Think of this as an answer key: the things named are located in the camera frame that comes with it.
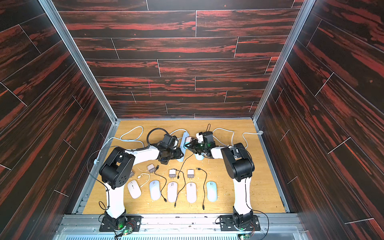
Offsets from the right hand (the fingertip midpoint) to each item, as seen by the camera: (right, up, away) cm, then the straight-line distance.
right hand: (188, 144), depth 100 cm
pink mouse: (+2, -24, -17) cm, 29 cm away
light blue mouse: (+7, -8, -5) cm, 12 cm away
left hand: (-3, -7, -2) cm, 8 cm away
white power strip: (-2, +7, +4) cm, 8 cm away
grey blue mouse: (+14, -25, -18) cm, 34 cm away
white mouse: (-18, -24, -18) cm, 35 cm away
